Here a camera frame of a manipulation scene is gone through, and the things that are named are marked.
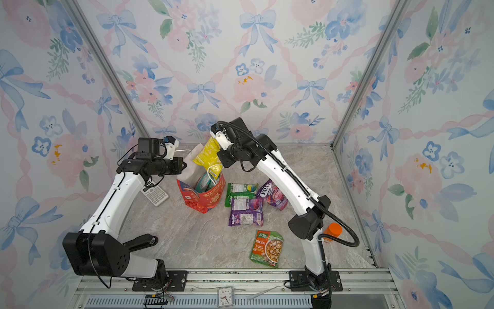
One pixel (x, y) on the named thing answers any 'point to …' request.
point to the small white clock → (225, 297)
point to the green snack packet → (240, 190)
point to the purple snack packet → (248, 212)
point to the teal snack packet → (205, 183)
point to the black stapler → (141, 242)
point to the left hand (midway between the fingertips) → (185, 162)
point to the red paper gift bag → (190, 174)
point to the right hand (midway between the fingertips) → (222, 152)
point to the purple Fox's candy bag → (271, 194)
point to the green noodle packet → (267, 248)
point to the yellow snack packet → (208, 157)
